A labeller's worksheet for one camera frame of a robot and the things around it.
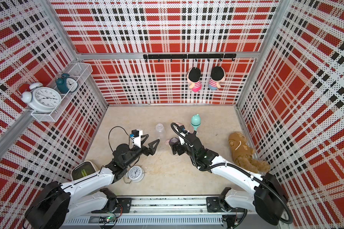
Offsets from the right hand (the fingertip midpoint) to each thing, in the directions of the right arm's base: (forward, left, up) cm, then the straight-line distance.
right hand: (179, 138), depth 80 cm
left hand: (+1, +13, 0) cm, 13 cm away
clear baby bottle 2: (+12, -11, -8) cm, 18 cm away
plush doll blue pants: (+46, -28, +10) cm, 55 cm away
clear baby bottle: (+11, +13, -9) cm, 19 cm away
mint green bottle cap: (+14, -11, -2) cm, 18 cm away
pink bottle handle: (+2, +7, -6) cm, 10 cm away
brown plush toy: (-5, -39, -11) cm, 41 cm away
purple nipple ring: (0, +5, -6) cm, 7 cm away
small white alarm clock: (-15, +25, -14) cm, 32 cm away
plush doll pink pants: (+42, -10, +13) cm, 45 cm away
